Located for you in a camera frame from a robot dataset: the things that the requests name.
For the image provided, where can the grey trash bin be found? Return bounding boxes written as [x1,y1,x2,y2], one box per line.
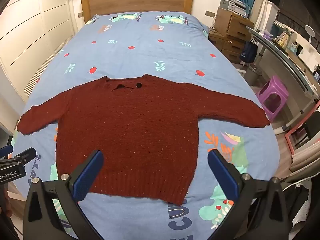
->
[245,66,263,85]

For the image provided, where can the wooden headboard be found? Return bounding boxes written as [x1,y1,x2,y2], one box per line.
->
[81,0,194,23]

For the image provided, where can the purple plastic stool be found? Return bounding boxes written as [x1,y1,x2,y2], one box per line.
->
[256,75,289,119]

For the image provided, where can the dark blue bag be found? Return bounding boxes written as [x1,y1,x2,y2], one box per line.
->
[240,39,259,64]

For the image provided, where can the white wardrobe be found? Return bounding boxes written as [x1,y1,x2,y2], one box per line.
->
[0,0,75,104]

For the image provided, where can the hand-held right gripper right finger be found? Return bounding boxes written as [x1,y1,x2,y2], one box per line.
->
[207,149,297,240]

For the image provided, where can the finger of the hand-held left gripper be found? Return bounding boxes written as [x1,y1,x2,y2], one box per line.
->
[0,144,14,159]
[9,147,37,166]

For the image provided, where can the red picture frame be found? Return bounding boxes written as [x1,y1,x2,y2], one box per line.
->
[285,127,309,153]

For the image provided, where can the dark cloth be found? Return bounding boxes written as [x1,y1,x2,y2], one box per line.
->
[282,180,320,240]

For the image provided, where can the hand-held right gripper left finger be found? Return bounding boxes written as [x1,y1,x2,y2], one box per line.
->
[23,150,104,240]

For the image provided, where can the dark red knit sweater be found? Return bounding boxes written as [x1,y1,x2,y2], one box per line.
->
[16,74,271,205]

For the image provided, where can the books on desk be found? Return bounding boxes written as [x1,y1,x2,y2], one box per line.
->
[275,29,297,48]

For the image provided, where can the blue printed bed sheet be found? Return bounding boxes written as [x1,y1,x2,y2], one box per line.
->
[11,11,280,240]

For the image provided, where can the wooden drawer cabinet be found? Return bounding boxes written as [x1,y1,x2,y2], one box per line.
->
[209,7,255,64]

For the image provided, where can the grey curved desk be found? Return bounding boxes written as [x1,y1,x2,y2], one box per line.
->
[246,26,320,133]

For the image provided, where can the white desk lamp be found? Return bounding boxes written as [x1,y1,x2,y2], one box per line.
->
[304,25,320,53]

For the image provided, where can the grey printer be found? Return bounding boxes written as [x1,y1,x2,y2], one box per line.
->
[220,0,252,18]

